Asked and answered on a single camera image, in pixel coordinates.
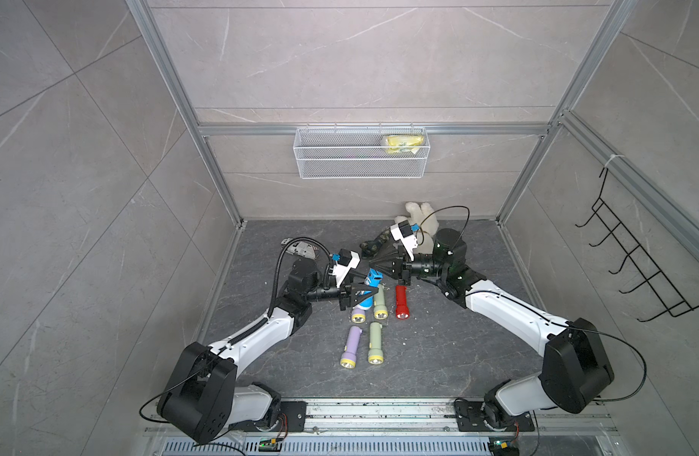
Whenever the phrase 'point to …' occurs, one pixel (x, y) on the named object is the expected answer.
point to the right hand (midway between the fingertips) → (373, 267)
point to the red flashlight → (402, 311)
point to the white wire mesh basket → (361, 153)
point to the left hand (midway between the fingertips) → (377, 284)
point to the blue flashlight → (373, 278)
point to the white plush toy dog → (424, 220)
